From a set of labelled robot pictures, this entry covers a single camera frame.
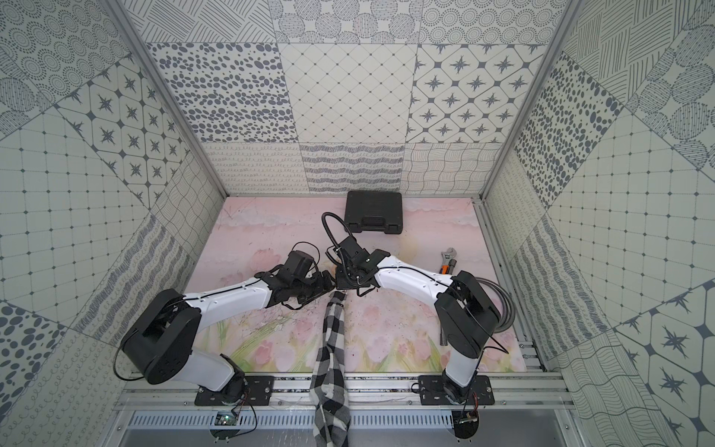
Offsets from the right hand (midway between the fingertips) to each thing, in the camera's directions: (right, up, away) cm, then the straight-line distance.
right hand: (344, 284), depth 86 cm
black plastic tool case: (+10, +24, +24) cm, 36 cm away
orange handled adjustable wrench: (+38, +5, +14) cm, 40 cm away
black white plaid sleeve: (-2, -23, -20) cm, 30 cm away
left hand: (-2, -2, 0) cm, 3 cm away
